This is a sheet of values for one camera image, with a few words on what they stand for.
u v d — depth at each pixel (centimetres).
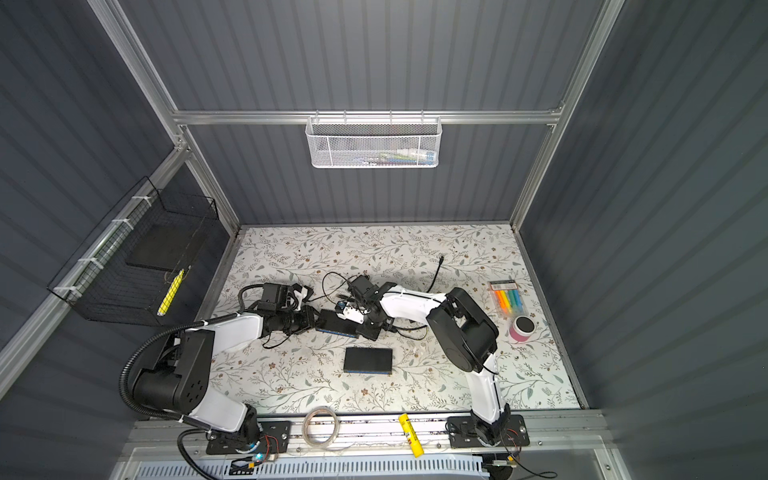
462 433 73
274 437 72
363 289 76
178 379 45
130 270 72
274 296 75
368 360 85
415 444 71
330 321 91
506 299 98
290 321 80
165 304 67
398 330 91
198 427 55
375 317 70
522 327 86
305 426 74
